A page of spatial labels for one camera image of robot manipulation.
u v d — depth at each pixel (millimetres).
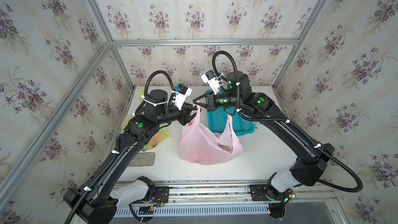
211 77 548
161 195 720
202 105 592
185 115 543
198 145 687
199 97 591
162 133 900
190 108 612
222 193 748
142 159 819
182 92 538
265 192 659
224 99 538
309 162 407
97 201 364
